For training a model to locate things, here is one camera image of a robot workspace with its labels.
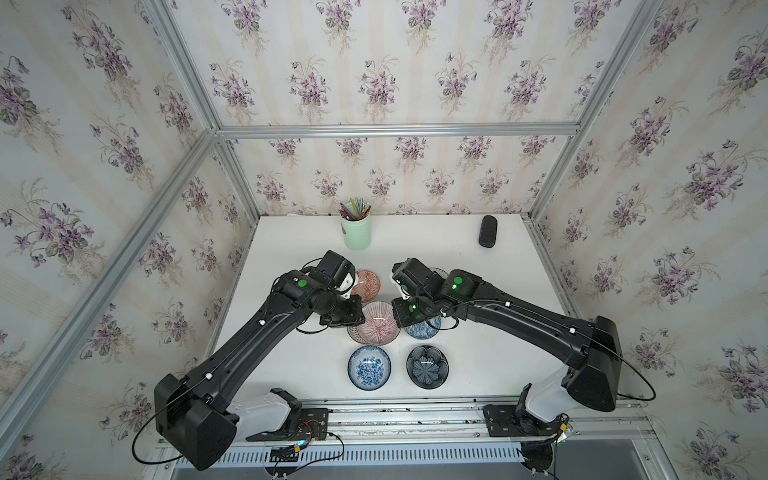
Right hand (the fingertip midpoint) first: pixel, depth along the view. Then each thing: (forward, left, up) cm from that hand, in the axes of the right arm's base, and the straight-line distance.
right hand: (396, 316), depth 74 cm
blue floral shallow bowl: (-8, +7, -16) cm, 19 cm away
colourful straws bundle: (+43, +15, -4) cm, 46 cm away
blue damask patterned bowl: (+3, -9, -16) cm, 18 cm away
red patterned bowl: (+18, +9, -15) cm, 26 cm away
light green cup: (+34, +13, -6) cm, 37 cm away
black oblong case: (+45, -36, -17) cm, 60 cm away
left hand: (-2, +7, 0) cm, 8 cm away
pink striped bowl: (-1, +4, -3) cm, 5 cm away
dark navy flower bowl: (-7, -9, -16) cm, 20 cm away
